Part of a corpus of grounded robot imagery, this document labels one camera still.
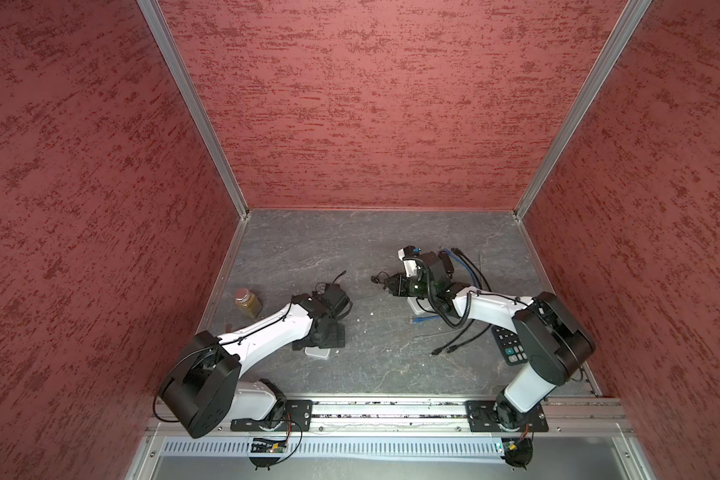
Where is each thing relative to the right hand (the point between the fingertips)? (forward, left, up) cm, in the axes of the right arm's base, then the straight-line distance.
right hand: (383, 287), depth 89 cm
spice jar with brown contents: (-4, +40, +1) cm, 40 cm away
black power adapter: (-8, +13, +14) cm, 21 cm away
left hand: (-16, +18, -6) cm, 25 cm away
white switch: (-16, +20, -7) cm, 26 cm away
